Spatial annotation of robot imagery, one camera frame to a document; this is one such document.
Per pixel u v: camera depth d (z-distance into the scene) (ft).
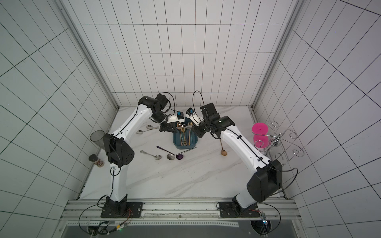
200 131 2.25
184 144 3.20
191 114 2.22
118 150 1.73
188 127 2.50
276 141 2.20
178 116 2.38
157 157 2.97
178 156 2.99
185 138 3.30
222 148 3.13
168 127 2.39
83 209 2.44
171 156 3.00
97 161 2.75
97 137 2.96
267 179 1.33
